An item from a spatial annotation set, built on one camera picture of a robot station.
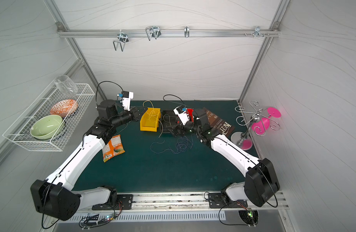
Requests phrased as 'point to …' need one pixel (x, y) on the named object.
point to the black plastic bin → (169, 119)
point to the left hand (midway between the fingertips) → (147, 108)
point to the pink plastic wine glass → (260, 125)
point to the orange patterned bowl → (64, 108)
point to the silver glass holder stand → (242, 139)
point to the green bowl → (47, 127)
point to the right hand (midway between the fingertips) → (172, 121)
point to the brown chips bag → (221, 125)
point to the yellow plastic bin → (146, 124)
